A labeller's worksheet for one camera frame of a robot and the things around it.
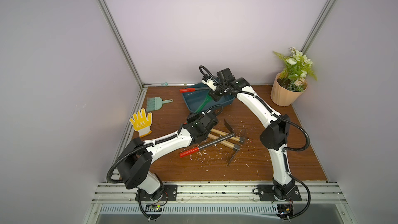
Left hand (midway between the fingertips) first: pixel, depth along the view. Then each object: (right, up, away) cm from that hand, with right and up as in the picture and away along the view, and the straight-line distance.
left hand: (192, 114), depth 83 cm
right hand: (+10, +14, +4) cm, 17 cm away
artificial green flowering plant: (+63, +27, +7) cm, 69 cm away
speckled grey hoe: (+22, -13, +4) cm, 26 cm away
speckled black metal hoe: (-2, +15, +26) cm, 30 cm away
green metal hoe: (+9, +8, +9) cm, 15 cm away
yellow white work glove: (-35, -8, +15) cm, 39 cm away
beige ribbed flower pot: (+58, +10, +15) cm, 60 cm away
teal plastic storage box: (+4, +7, +28) cm, 29 cm away
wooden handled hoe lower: (+20, -18, +4) cm, 27 cm away
